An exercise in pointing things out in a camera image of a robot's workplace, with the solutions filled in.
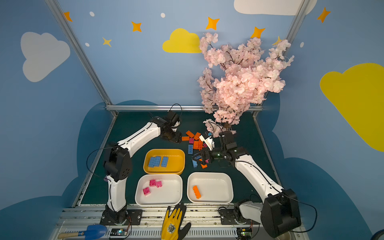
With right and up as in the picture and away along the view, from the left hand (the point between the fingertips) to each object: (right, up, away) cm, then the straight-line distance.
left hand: (175, 137), depth 93 cm
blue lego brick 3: (-7, -15, 0) cm, 17 cm away
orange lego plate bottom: (+18, -18, 0) cm, 26 cm away
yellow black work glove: (+1, -42, -23) cm, 48 cm away
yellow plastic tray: (-17, -10, -2) cm, 19 cm away
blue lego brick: (-16, -16, -2) cm, 23 cm away
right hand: (+14, -7, -14) cm, 22 cm away
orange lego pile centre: (+14, -5, +9) cm, 18 cm away
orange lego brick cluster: (+13, -29, -12) cm, 34 cm away
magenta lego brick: (-12, -26, -9) cm, 30 cm away
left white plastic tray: (-2, -30, -13) cm, 33 cm away
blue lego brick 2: (-13, -15, 0) cm, 20 cm away
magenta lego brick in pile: (+9, -3, +12) cm, 15 cm away
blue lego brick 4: (+9, -8, +7) cm, 14 cm away
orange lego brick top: (+9, +2, +15) cm, 18 cm away
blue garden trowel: (-38, -44, -22) cm, 62 cm away
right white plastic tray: (+23, -28, -8) cm, 38 cm away
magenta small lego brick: (-15, -29, -11) cm, 35 cm away
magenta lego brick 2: (-9, -26, -8) cm, 29 cm away
